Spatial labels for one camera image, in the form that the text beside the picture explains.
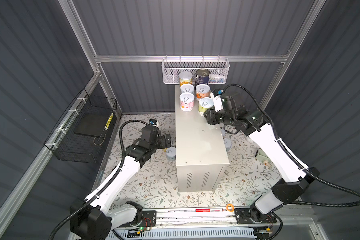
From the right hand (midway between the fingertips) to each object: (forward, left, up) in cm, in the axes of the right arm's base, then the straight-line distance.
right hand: (209, 113), depth 71 cm
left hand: (-4, +24, -13) cm, 28 cm away
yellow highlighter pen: (+3, +53, -8) cm, 54 cm away
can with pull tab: (+3, -16, -32) cm, 35 cm away
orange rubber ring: (-33, -12, -36) cm, 50 cm away
